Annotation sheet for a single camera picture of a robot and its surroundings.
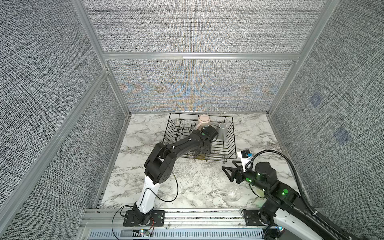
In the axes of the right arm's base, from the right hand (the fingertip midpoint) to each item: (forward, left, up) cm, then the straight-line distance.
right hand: (227, 164), depth 73 cm
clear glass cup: (-9, -4, -18) cm, 21 cm away
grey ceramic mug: (+26, -1, -6) cm, 27 cm away
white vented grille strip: (-26, +19, -18) cm, 37 cm away
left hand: (+16, +11, -13) cm, 23 cm away
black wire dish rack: (+37, +26, -12) cm, 47 cm away
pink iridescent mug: (+33, +10, -3) cm, 34 cm away
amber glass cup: (+12, +12, -14) cm, 22 cm away
